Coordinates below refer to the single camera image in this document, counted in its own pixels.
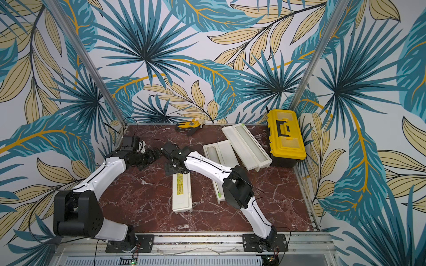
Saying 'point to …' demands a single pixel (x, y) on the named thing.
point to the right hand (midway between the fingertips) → (176, 168)
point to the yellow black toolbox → (287, 142)
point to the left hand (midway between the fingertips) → (157, 159)
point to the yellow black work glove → (189, 127)
